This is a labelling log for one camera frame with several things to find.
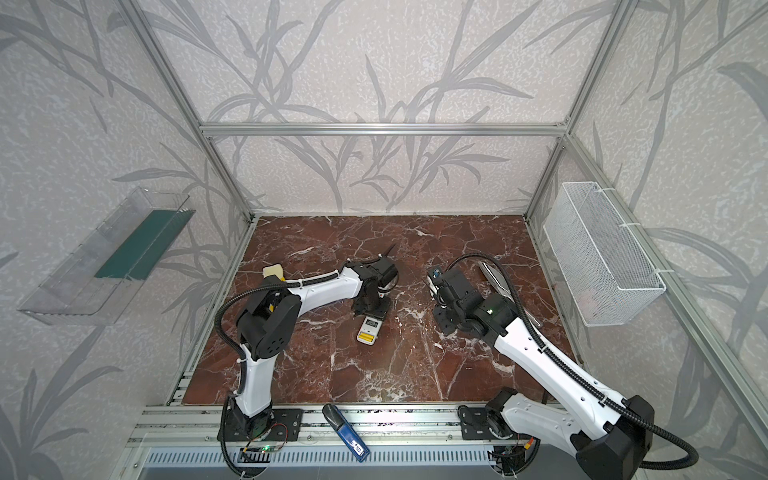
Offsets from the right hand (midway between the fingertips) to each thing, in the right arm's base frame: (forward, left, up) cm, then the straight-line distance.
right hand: (446, 297), depth 77 cm
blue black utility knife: (-29, +25, -12) cm, 40 cm away
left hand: (+5, +18, -16) cm, 24 cm away
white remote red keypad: (-2, +22, -16) cm, 27 cm away
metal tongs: (+14, -20, -15) cm, 29 cm away
